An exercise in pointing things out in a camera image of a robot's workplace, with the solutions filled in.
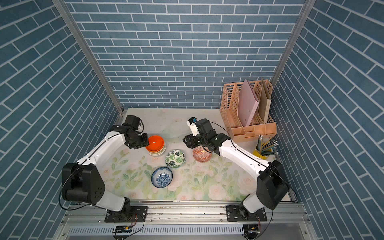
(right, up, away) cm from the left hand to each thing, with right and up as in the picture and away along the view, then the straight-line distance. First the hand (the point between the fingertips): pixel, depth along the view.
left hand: (150, 143), depth 87 cm
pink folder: (+60, +25, +8) cm, 66 cm away
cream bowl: (+6, -6, +2) cm, 9 cm away
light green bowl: (+6, -5, 0) cm, 8 cm away
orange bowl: (+2, -1, +4) cm, 4 cm away
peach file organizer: (+53, +21, +29) cm, 64 cm away
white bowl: (+4, -8, +2) cm, 9 cm away
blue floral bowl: (+7, -19, -2) cm, 21 cm away
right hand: (+23, +3, -6) cm, 24 cm away
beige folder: (+69, +23, +2) cm, 73 cm away
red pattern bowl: (+30, -9, +7) cm, 32 cm away
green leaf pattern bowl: (+14, -11, +5) cm, 18 cm away
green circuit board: (-9, -40, -15) cm, 44 cm away
